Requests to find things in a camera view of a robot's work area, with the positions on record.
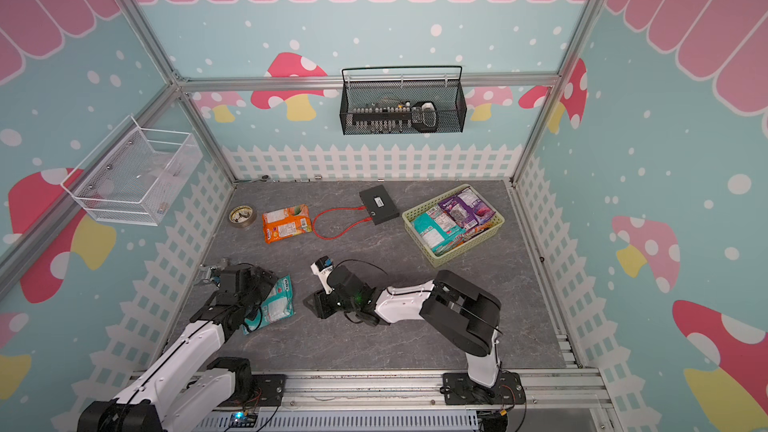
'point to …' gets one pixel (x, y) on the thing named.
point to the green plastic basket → (448, 225)
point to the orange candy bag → (286, 222)
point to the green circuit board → (242, 419)
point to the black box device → (379, 204)
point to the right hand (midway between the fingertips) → (309, 299)
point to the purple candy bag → (467, 209)
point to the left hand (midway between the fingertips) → (271, 286)
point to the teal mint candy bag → (434, 237)
